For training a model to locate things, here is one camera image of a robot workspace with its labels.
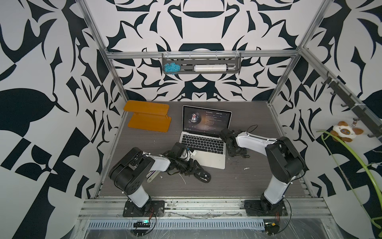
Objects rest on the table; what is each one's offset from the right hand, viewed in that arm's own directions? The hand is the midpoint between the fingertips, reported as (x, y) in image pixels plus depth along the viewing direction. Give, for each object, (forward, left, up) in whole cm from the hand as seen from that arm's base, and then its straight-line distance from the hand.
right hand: (234, 149), depth 93 cm
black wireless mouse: (-16, +21, +1) cm, 26 cm away
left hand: (-12, +23, +1) cm, 26 cm away
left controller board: (-37, +51, -3) cm, 63 cm away
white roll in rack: (+36, +15, +34) cm, 52 cm away
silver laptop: (+11, +21, +3) cm, 24 cm away
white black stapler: (-16, +49, +1) cm, 51 cm away
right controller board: (-39, -11, -4) cm, 41 cm away
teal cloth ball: (+38, +38, +33) cm, 63 cm away
